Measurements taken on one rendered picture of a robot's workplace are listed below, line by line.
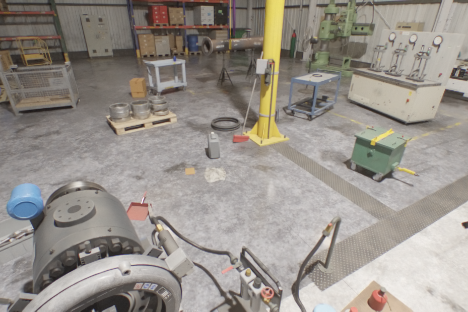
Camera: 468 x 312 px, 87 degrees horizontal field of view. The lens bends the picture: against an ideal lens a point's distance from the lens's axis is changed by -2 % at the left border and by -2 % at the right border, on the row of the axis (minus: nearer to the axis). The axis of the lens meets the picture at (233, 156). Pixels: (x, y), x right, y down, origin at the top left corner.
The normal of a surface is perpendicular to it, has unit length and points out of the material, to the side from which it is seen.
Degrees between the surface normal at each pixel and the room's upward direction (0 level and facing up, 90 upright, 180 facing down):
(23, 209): 90
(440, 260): 0
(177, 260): 23
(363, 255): 0
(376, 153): 90
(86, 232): 5
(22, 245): 90
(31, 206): 90
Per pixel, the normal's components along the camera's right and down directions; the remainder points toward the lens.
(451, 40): -0.95, 0.14
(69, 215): 0.01, -0.88
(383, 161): -0.79, 0.29
